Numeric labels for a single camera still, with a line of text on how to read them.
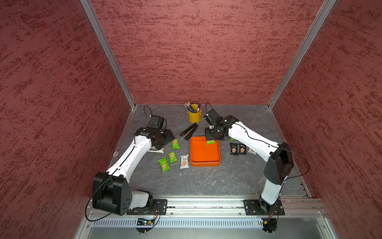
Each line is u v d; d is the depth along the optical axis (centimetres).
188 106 98
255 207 73
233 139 59
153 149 84
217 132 60
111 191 40
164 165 87
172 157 90
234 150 95
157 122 65
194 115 103
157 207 74
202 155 93
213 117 66
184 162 89
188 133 101
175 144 97
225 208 76
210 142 83
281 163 46
